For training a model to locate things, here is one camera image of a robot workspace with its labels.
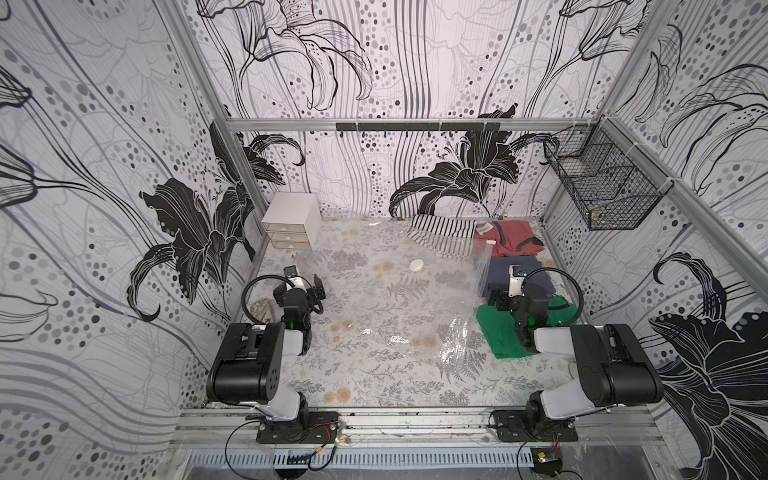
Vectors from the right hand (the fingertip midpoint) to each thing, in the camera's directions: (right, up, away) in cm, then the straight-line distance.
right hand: (508, 279), depth 94 cm
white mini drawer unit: (-73, +20, +9) cm, 76 cm away
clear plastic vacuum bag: (-30, -4, +4) cm, 31 cm away
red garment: (+6, +14, +16) cm, 22 cm away
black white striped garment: (-17, +14, +18) cm, 28 cm away
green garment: (-6, -15, -8) cm, 18 cm away
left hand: (-66, -1, -1) cm, 66 cm away
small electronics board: (0, -41, -24) cm, 47 cm away
